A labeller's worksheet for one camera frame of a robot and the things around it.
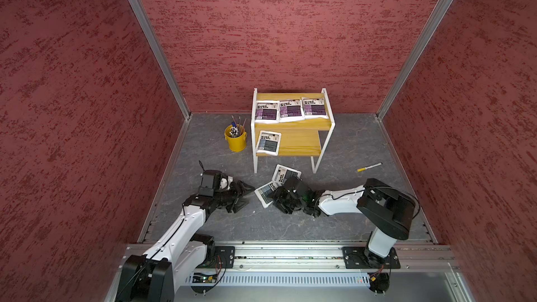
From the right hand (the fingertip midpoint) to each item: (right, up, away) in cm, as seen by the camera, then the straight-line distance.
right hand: (268, 204), depth 86 cm
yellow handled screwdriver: (+49, +14, +13) cm, 52 cm away
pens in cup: (-17, +32, +15) cm, 39 cm away
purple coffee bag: (+17, +39, -10) cm, 44 cm away
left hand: (-6, +4, -5) cm, 9 cm away
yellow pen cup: (-16, +24, +15) cm, 33 cm away
